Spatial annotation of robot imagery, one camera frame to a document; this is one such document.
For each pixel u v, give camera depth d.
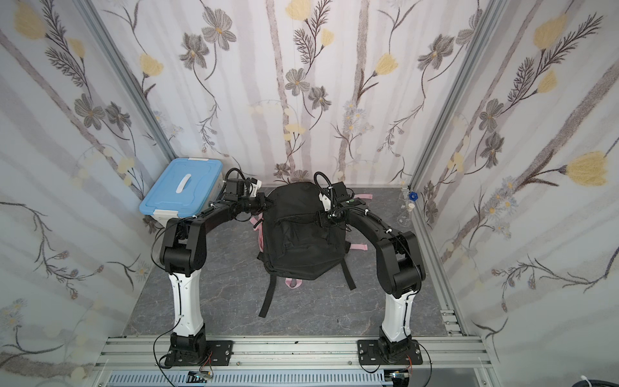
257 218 1.04
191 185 0.99
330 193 0.76
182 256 0.58
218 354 0.74
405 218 1.07
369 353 0.73
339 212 0.69
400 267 0.51
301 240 0.91
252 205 0.90
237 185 0.84
